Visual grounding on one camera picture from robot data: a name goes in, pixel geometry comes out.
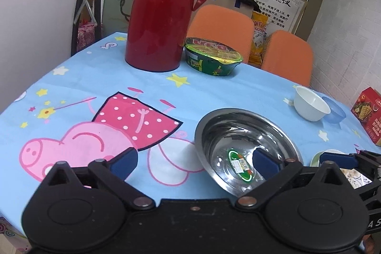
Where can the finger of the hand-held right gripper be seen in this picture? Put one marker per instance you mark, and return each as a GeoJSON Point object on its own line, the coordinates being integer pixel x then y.
{"type": "Point", "coordinates": [337, 157]}

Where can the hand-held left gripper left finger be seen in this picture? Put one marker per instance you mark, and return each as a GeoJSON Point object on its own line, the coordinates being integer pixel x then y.
{"type": "Point", "coordinates": [126, 162]}

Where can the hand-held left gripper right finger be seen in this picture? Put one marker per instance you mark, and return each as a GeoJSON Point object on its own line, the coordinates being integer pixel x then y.
{"type": "Point", "coordinates": [263, 163]}

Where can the light green plate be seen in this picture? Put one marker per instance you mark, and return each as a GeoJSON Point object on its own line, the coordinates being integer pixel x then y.
{"type": "Point", "coordinates": [315, 160]}

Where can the white floral plate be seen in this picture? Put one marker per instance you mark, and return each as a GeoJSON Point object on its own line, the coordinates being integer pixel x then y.
{"type": "Point", "coordinates": [351, 176]}

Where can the stainless steel bowl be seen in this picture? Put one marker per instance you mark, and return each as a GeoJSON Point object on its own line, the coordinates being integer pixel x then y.
{"type": "Point", "coordinates": [226, 138]}

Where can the translucent blue bowl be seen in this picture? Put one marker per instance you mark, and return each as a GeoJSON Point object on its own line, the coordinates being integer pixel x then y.
{"type": "Point", "coordinates": [337, 115]}

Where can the red snack box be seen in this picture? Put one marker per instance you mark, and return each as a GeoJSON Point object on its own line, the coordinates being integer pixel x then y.
{"type": "Point", "coordinates": [367, 114]}

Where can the small white bowl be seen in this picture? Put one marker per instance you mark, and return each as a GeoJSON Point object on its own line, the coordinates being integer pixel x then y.
{"type": "Point", "coordinates": [309, 106]}

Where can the blue cartoon pig tablecloth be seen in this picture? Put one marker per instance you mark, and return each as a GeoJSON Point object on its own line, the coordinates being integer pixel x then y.
{"type": "Point", "coordinates": [89, 78]}

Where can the orange chair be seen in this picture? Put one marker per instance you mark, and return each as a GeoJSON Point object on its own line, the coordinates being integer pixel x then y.
{"type": "Point", "coordinates": [285, 57]}
{"type": "Point", "coordinates": [220, 25]}

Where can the green instant noodle bowl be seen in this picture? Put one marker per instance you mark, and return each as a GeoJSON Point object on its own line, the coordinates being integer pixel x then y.
{"type": "Point", "coordinates": [208, 63]}

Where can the yellow printed bag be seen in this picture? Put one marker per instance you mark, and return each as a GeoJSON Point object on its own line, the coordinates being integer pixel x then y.
{"type": "Point", "coordinates": [257, 42]}

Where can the pink floral cloth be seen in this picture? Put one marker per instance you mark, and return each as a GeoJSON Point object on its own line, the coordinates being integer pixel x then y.
{"type": "Point", "coordinates": [86, 36]}

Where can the red thermos jug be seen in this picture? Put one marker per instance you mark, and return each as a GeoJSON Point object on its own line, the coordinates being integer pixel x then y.
{"type": "Point", "coordinates": [157, 19]}

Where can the metal clothes hanger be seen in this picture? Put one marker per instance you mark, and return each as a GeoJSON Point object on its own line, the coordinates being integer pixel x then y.
{"type": "Point", "coordinates": [86, 10]}

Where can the text poster board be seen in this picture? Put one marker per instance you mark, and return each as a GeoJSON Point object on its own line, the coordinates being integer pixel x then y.
{"type": "Point", "coordinates": [279, 1]}

